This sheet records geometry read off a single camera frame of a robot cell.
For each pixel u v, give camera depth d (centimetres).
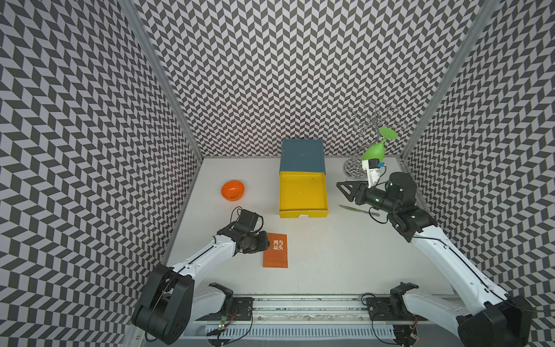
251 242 72
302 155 90
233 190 99
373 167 63
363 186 63
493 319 37
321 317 72
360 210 102
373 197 63
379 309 74
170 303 40
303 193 89
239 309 72
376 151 86
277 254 86
